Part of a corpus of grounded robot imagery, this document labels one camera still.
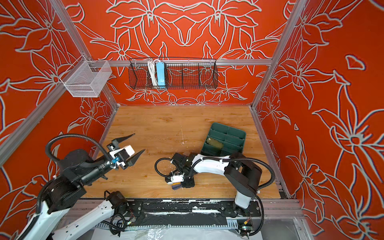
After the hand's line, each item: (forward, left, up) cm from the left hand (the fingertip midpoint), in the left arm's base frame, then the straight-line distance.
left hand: (136, 138), depth 55 cm
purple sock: (-7, -13, -34) cm, 37 cm away
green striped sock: (+20, -33, -32) cm, 50 cm away
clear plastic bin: (+46, +48, -7) cm, 67 cm away
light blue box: (+49, +1, -4) cm, 49 cm away
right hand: (-4, -16, -39) cm, 42 cm away
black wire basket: (+57, -10, -8) cm, 58 cm away
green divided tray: (+22, -40, -33) cm, 56 cm away
